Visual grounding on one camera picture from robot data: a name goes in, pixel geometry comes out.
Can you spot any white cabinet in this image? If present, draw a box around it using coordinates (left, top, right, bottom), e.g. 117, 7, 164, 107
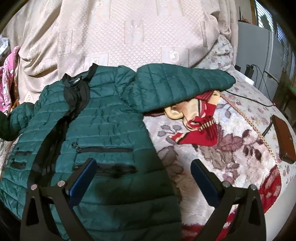
236, 22, 283, 100

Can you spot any red yellow patterned blanket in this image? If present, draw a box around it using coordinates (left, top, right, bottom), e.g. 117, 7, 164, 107
165, 90, 220, 147

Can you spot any black charger adapter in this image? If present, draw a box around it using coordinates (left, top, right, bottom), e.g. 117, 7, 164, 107
244, 65, 254, 79

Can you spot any floral bed sheet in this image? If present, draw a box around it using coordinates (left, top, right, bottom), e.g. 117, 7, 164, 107
0, 34, 296, 241

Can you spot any brown wallet phone case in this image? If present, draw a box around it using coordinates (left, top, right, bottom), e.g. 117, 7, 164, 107
271, 115, 295, 164

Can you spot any black charging cable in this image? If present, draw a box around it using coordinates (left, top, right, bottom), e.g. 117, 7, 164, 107
223, 64, 276, 137

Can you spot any green quilted puffer jacket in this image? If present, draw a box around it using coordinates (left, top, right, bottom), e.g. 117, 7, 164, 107
1, 64, 235, 240

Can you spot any pink patterned cloth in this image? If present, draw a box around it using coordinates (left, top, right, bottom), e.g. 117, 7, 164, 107
1, 46, 21, 115

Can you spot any beige patterned quilt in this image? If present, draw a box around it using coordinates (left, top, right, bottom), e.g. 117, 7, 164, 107
2, 1, 238, 103

